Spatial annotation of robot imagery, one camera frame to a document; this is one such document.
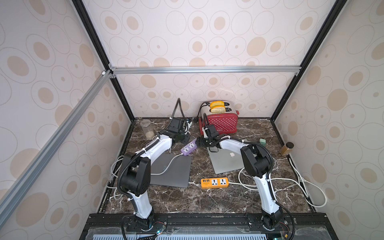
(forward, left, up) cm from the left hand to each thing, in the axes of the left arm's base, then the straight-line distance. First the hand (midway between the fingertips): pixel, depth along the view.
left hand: (188, 133), depth 92 cm
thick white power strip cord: (-23, -54, -14) cm, 60 cm away
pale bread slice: (+15, -20, +6) cm, 26 cm away
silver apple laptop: (-12, -23, -12) cm, 29 cm away
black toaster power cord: (+23, -5, -12) cm, 26 cm away
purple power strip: (-3, 0, -12) cm, 13 cm away
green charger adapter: (+3, -51, -12) cm, 53 cm away
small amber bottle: (-7, -62, -6) cm, 62 cm away
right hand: (0, -6, -13) cm, 14 cm away
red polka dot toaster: (+10, -24, -1) cm, 27 cm away
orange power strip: (-27, -16, -11) cm, 33 cm away
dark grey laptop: (-21, +6, -14) cm, 26 cm away
